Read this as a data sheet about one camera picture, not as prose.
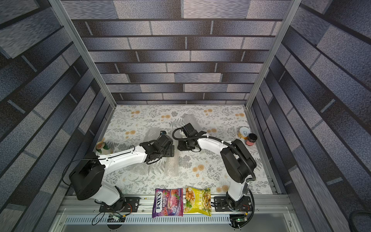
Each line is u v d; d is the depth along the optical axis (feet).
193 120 3.41
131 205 2.40
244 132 3.19
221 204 2.40
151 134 3.06
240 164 1.55
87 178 1.42
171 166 2.66
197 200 2.34
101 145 2.78
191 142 2.21
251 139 3.07
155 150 2.19
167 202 2.38
